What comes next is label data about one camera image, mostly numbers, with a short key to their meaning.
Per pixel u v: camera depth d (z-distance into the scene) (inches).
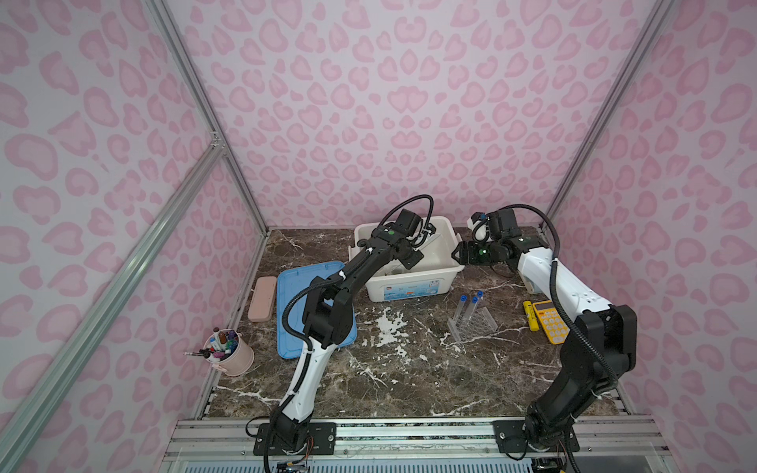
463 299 39.5
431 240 39.3
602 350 18.0
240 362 33.0
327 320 23.1
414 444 28.7
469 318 36.5
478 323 36.4
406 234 30.1
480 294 39.8
